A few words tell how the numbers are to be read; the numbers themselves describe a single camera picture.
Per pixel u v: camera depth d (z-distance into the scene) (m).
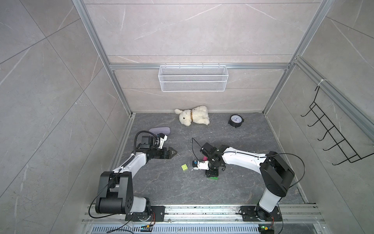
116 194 0.43
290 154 0.48
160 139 0.78
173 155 0.82
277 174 0.46
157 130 1.04
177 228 0.70
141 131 0.75
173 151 0.82
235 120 1.11
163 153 0.78
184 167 0.88
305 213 0.75
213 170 0.76
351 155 0.58
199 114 1.06
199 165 0.77
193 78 1.01
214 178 0.86
